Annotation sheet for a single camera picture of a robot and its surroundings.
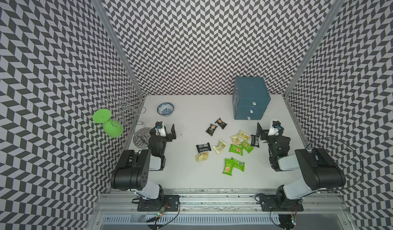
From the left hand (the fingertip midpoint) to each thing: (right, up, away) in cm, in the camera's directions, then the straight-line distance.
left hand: (166, 125), depth 91 cm
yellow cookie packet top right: (+49, -8, +5) cm, 49 cm away
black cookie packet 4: (+54, -10, +1) cm, 55 cm away
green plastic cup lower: (-22, 0, -16) cm, 27 cm away
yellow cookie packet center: (+33, -12, -1) cm, 35 cm away
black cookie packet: (+35, 0, +9) cm, 36 cm away
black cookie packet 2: (+28, -4, +8) cm, 29 cm away
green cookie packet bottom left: (+36, -22, -7) cm, 43 cm away
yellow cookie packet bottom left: (+22, -18, -4) cm, 28 cm away
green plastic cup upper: (-22, +7, -24) cm, 34 cm away
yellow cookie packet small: (+42, -10, +2) cm, 43 cm away
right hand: (+59, +1, -2) cm, 60 cm away
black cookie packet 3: (+23, -13, 0) cm, 27 cm away
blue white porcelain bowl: (-5, +9, +18) cm, 21 cm away
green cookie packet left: (+42, -15, 0) cm, 45 cm away
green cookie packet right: (+50, -14, 0) cm, 51 cm away
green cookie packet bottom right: (+42, -22, -6) cm, 48 cm away
